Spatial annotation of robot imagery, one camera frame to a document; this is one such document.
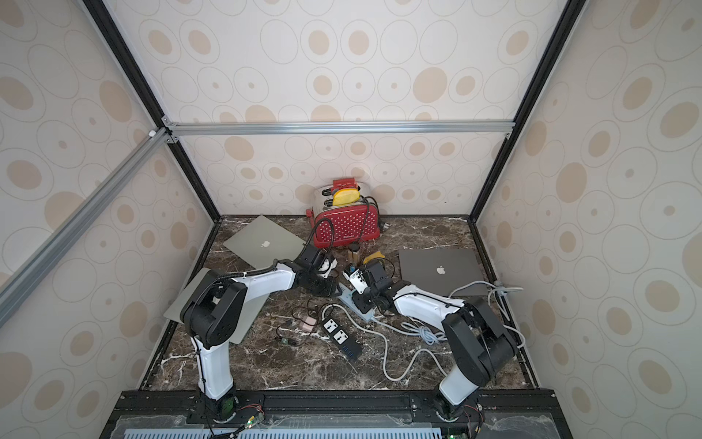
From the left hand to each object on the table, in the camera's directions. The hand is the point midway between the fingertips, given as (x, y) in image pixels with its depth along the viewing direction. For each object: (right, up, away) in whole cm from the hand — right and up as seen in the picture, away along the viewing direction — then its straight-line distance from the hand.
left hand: (343, 292), depth 93 cm
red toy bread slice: (0, +39, +8) cm, 40 cm away
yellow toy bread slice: (+1, +34, +6) cm, 34 cm away
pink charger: (-10, -8, -5) cm, 14 cm away
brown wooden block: (+4, +12, +7) cm, 14 cm away
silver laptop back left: (-34, +17, +18) cm, 42 cm away
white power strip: (+1, -2, -1) cm, 2 cm away
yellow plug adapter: (+12, +12, +12) cm, 21 cm away
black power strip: (+1, -13, -10) cm, 17 cm away
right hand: (+4, -2, -3) cm, 5 cm away
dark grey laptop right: (+42, +6, +12) cm, 44 cm away
